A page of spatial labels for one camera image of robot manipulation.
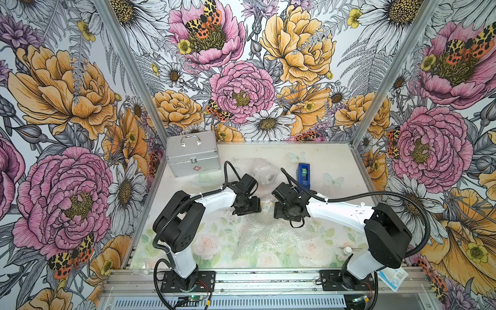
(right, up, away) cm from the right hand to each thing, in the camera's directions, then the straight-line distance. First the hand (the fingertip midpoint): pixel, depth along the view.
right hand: (282, 219), depth 86 cm
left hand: (-13, 0, +4) cm, 13 cm away
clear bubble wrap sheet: (-7, +19, +16) cm, 26 cm away
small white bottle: (+24, -10, -8) cm, 28 cm away
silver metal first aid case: (-43, +29, +10) cm, 52 cm away
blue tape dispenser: (+13, +18, +14) cm, 26 cm away
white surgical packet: (+41, -19, -11) cm, 46 cm away
